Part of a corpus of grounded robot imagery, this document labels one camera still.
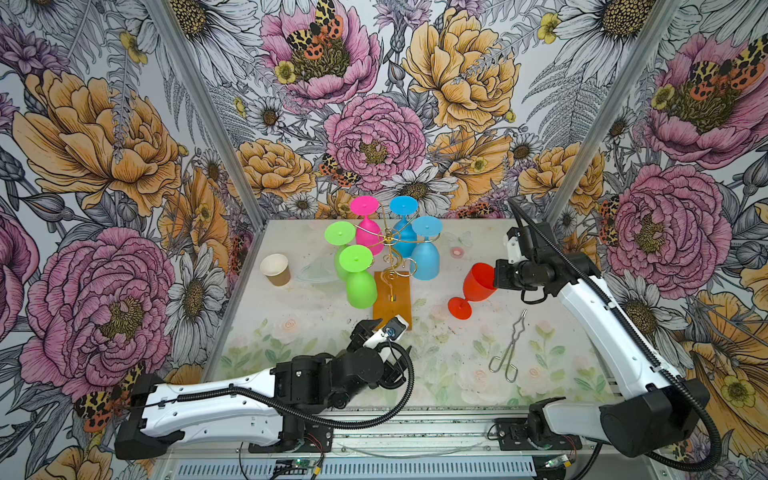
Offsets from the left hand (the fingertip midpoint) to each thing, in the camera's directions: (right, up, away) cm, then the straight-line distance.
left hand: (387, 339), depth 68 cm
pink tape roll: (+25, +19, +44) cm, 54 cm away
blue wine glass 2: (+10, +18, +11) cm, 23 cm away
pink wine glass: (-5, +24, +7) cm, 26 cm away
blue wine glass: (+4, +24, +15) cm, 29 cm away
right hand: (+28, +11, +10) cm, 32 cm away
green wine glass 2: (-12, +24, +5) cm, 27 cm away
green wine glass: (-6, +11, +5) cm, 14 cm away
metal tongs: (+34, -14, +17) cm, 41 cm away
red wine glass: (+22, +11, +6) cm, 26 cm away
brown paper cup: (-37, +14, +31) cm, 51 cm away
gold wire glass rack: (+1, +9, +25) cm, 27 cm away
